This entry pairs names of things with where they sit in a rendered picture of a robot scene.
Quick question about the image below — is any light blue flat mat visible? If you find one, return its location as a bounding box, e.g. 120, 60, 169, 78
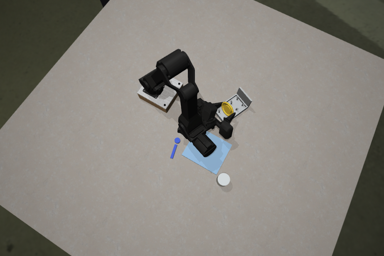
182, 131, 232, 175

